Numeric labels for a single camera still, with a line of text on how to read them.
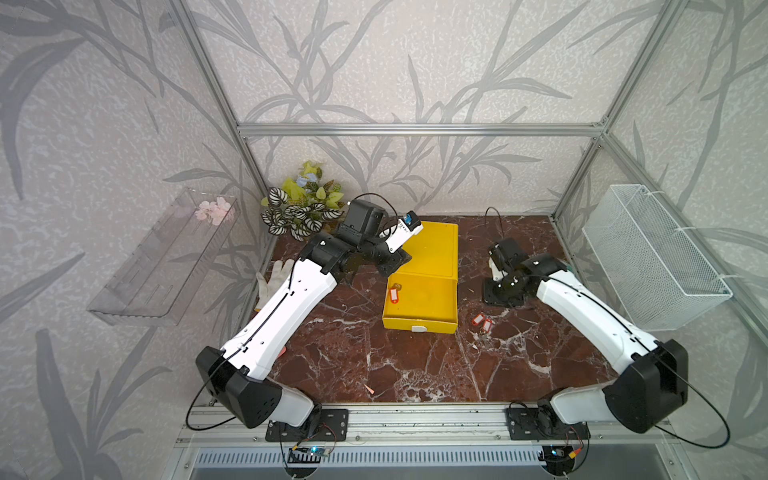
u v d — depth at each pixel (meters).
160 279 0.68
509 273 0.62
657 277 0.60
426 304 0.80
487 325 0.91
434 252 0.82
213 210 0.77
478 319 0.93
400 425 0.75
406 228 0.60
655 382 0.40
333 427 0.74
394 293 0.81
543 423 0.65
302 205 0.90
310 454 0.71
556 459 0.72
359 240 0.52
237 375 0.39
